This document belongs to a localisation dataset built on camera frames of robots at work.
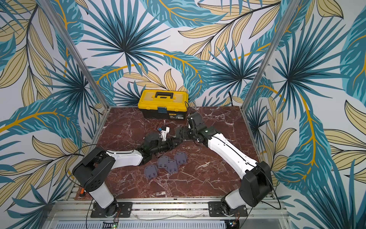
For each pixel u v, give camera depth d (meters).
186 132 0.71
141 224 0.70
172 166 0.88
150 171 0.86
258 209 0.76
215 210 0.73
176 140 0.80
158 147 0.74
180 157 0.93
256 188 0.41
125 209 0.73
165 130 0.82
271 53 0.85
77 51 0.86
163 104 1.01
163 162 0.88
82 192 0.77
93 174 0.46
